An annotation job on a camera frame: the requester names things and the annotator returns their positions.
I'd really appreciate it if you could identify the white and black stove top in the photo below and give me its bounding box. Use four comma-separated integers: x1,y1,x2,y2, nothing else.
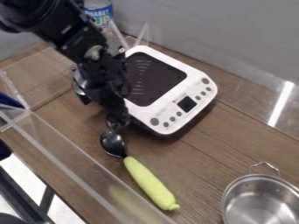
126,45,219,136

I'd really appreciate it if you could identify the black table frame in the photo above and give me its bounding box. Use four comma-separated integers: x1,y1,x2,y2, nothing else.
0,167,56,224

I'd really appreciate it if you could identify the clear acrylic barrier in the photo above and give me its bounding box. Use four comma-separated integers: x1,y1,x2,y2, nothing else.
0,69,177,224

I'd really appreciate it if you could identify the stainless steel pot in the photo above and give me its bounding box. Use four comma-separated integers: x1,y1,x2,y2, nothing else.
221,161,299,224

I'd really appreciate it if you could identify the blue object at left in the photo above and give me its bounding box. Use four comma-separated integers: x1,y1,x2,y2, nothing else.
0,92,24,109

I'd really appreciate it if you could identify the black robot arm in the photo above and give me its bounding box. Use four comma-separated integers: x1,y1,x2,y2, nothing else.
0,0,130,130

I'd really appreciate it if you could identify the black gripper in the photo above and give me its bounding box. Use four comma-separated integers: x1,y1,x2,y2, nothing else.
72,53,131,130

